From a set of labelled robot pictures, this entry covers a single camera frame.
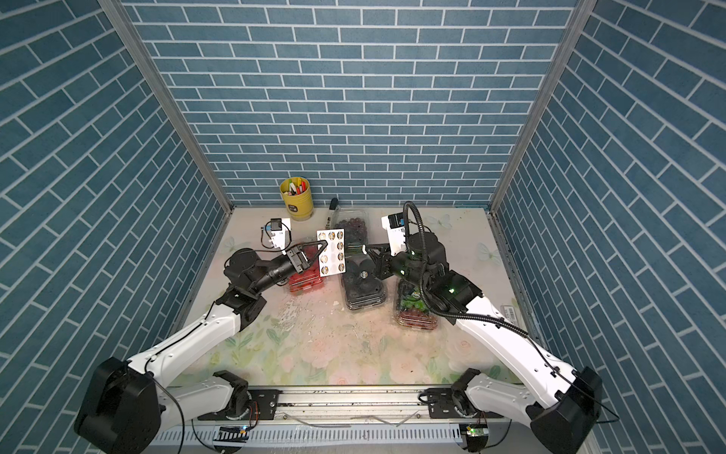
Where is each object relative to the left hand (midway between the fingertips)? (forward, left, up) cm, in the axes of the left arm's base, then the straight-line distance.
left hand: (334, 249), depth 69 cm
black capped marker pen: (+41, +6, -26) cm, 49 cm away
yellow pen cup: (+39, +20, -18) cm, 48 cm away
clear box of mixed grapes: (-4, -22, -25) cm, 33 cm away
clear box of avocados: (+4, -7, -25) cm, 26 cm away
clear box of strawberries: (+5, +11, -22) cm, 25 cm away
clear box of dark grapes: (+28, -4, -23) cm, 37 cm away
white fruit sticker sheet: (0, +1, -4) cm, 4 cm away
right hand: (0, -9, +1) cm, 9 cm away
